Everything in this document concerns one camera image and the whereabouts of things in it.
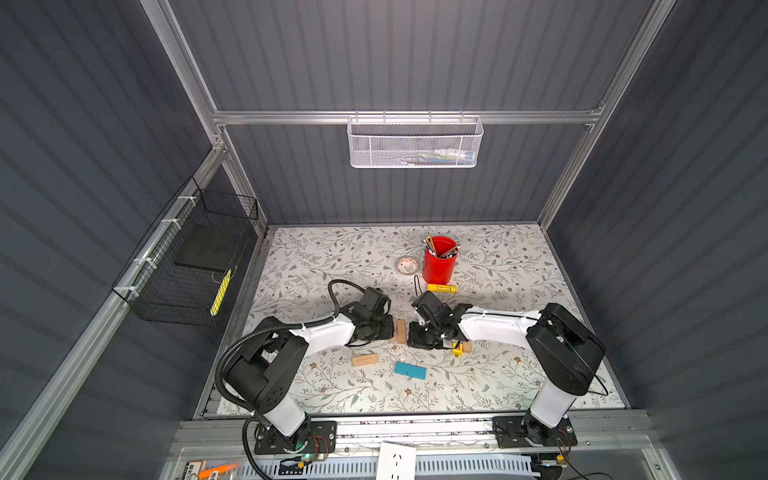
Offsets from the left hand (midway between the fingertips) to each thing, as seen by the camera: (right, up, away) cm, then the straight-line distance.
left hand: (393, 329), depth 91 cm
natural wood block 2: (+22, -5, -3) cm, 23 cm away
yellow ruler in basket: (-41, +14, -22) cm, 48 cm away
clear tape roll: (+5, +19, +17) cm, 26 cm away
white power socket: (0, -24, -24) cm, 34 cm away
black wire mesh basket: (-53, +19, -19) cm, 59 cm away
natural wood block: (0, -3, -2) cm, 4 cm away
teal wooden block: (+5, -10, -6) cm, 13 cm away
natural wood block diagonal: (+2, 0, 0) cm, 2 cm away
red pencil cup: (+15, +22, +4) cm, 26 cm away
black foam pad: (-48, +25, -14) cm, 56 cm away
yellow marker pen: (+16, +12, +8) cm, 22 cm away
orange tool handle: (-44, -27, -23) cm, 56 cm away
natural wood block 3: (-8, -8, -4) cm, 12 cm away
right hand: (+5, -4, -2) cm, 7 cm away
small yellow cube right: (+18, -5, -4) cm, 19 cm away
